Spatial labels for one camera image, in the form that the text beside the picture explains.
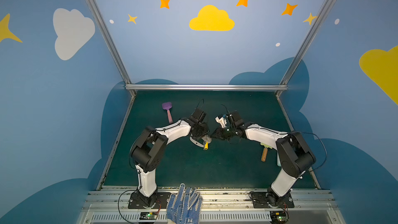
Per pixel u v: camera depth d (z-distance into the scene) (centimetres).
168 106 111
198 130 80
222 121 86
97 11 78
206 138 93
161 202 74
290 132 52
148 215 71
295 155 48
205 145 91
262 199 77
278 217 71
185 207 70
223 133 81
